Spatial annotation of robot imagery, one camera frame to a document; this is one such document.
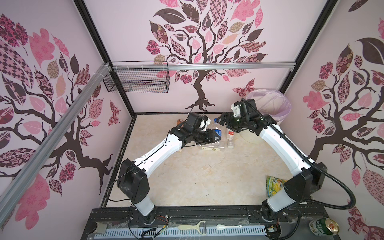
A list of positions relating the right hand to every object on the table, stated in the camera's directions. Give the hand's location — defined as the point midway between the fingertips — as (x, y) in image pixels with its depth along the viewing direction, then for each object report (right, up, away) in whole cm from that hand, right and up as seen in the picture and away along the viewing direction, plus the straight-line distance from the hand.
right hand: (221, 120), depth 78 cm
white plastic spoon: (-1, -52, -7) cm, 53 cm away
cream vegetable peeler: (-14, -52, -8) cm, 54 cm away
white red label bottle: (+11, -12, +24) cm, 29 cm away
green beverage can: (+41, -46, -15) cm, 64 cm away
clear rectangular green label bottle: (-1, -16, +13) cm, 20 cm away
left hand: (-2, -11, -2) cm, 12 cm away
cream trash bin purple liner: (+38, +13, +19) cm, 45 cm away
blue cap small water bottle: (-3, -4, -2) cm, 5 cm away
